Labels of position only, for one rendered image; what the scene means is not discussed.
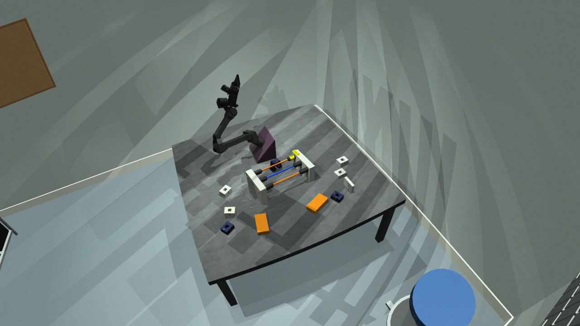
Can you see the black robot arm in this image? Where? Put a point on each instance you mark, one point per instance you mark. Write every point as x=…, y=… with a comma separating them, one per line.
x=230, y=113

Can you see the orange rectangular block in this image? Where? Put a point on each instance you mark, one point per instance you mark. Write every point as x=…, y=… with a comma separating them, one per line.
x=317, y=203
x=261, y=223

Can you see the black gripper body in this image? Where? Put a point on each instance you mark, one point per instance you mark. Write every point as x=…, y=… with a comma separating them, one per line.
x=233, y=93

